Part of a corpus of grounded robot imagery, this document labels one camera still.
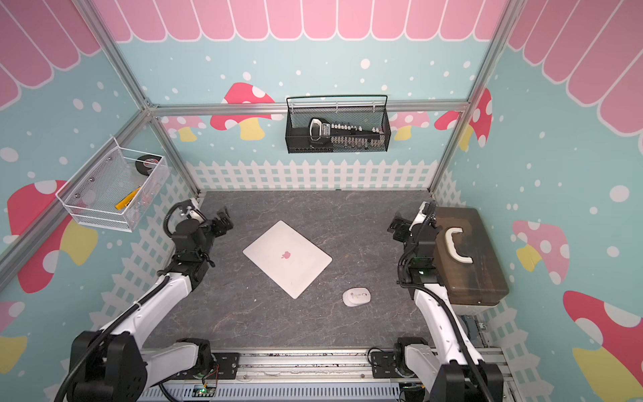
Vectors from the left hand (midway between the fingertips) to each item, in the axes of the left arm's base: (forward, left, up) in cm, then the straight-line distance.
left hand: (216, 214), depth 83 cm
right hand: (-1, -63, +3) cm, 63 cm away
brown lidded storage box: (-13, -84, -11) cm, 86 cm away
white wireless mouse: (-19, -47, -20) cm, 54 cm away
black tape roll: (+11, +23, +12) cm, 28 cm away
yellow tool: (-5, +21, +11) cm, 24 cm away
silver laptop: (-4, -22, -22) cm, 31 cm away
